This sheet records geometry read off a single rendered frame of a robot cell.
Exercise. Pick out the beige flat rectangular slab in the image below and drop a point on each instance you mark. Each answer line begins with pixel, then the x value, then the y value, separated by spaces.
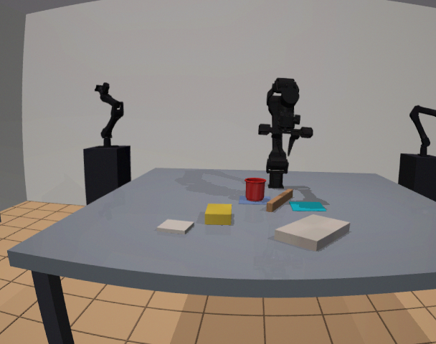
pixel 176 227

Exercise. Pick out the beige flat block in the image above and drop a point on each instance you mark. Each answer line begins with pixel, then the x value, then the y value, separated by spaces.
pixel 312 232

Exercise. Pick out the yellow block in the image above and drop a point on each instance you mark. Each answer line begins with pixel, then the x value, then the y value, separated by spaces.
pixel 218 214

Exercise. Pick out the dark red cup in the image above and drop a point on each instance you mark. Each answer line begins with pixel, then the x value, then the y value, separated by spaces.
pixel 255 188

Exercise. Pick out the tan wooden flat bar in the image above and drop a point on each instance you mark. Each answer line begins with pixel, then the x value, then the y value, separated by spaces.
pixel 279 200

